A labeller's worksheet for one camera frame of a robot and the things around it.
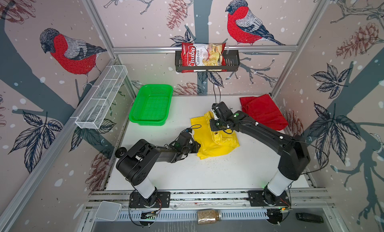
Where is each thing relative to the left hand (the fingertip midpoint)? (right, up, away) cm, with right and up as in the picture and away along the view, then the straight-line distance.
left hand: (200, 146), depth 90 cm
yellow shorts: (+7, +2, +3) cm, 8 cm away
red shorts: (+49, +23, +23) cm, 58 cm away
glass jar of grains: (+3, -25, -24) cm, 35 cm away
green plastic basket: (-38, +26, +27) cm, 53 cm away
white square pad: (-45, -26, -20) cm, 56 cm away
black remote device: (+49, -26, -23) cm, 61 cm away
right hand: (+5, +12, -5) cm, 14 cm away
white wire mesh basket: (-53, +30, -12) cm, 62 cm away
